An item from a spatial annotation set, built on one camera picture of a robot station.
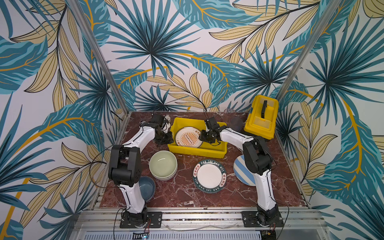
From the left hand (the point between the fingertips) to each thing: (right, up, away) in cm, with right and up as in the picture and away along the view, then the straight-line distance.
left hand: (171, 140), depth 93 cm
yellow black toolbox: (+57, +15, +1) cm, 59 cm away
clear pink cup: (+42, +20, +28) cm, 55 cm away
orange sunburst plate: (+10, +1, +11) cm, 15 cm away
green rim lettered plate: (+23, -20, -7) cm, 31 cm away
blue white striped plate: (+41, -17, -9) cm, 45 cm away
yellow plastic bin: (+21, -5, +1) cm, 22 cm away
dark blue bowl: (-12, -25, -9) cm, 30 cm away
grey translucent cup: (+44, +11, +14) cm, 48 cm away
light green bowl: (-4, -14, -7) cm, 16 cm away
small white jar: (-6, +16, +21) cm, 27 cm away
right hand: (+18, +1, +10) cm, 21 cm away
